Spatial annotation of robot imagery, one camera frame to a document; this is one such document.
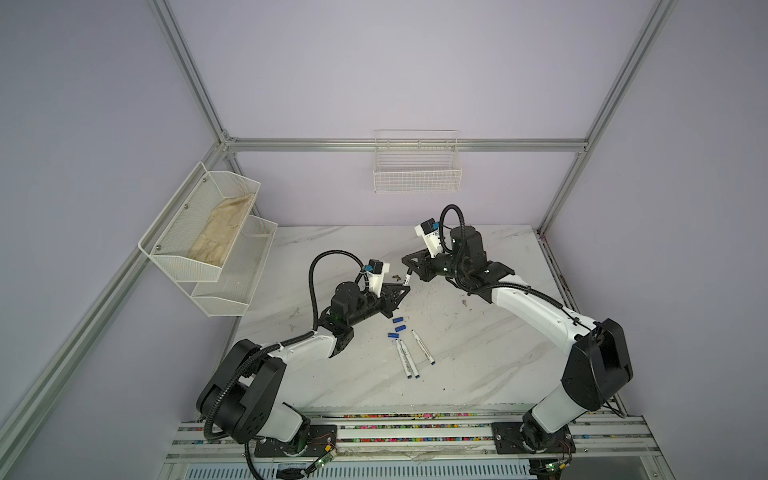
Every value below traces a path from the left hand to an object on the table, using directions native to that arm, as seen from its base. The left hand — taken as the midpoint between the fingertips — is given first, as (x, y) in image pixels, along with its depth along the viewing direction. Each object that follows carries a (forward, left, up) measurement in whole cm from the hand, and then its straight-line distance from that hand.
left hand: (404, 284), depth 80 cm
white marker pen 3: (-18, -4, -20) cm, 27 cm away
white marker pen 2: (-14, 0, -19) cm, 23 cm away
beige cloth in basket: (+6, +50, +9) cm, 52 cm away
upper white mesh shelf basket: (+9, +57, +9) cm, 58 cm away
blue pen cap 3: (-6, +3, -20) cm, 21 cm away
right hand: (+4, 0, +4) cm, 6 cm away
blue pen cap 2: (-3, +1, -20) cm, 20 cm away
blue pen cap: (0, +2, -20) cm, 20 cm away
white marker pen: (0, -1, +3) cm, 3 cm away
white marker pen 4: (-9, -6, -19) cm, 22 cm away
